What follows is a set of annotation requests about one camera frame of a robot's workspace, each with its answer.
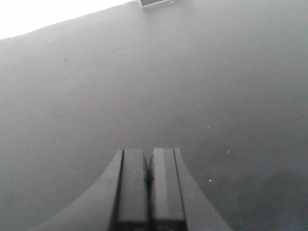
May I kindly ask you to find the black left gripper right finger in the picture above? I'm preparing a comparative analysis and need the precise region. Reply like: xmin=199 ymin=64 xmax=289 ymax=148
xmin=148 ymin=147 xmax=233 ymax=231

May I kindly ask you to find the black socket box white outlet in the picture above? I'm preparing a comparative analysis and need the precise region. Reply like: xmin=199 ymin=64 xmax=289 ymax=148
xmin=139 ymin=0 xmax=174 ymax=9

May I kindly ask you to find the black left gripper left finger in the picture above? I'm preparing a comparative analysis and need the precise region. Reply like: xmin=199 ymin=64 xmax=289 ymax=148
xmin=36 ymin=149 xmax=149 ymax=231

